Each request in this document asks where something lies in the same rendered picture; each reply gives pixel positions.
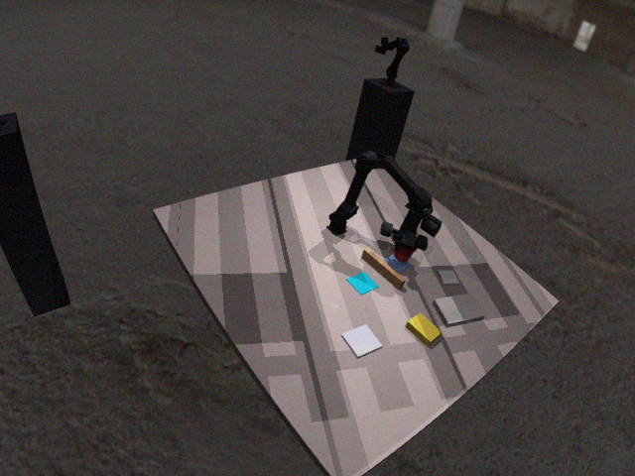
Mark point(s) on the yellow rectangular block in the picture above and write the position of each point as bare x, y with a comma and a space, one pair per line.
421, 327

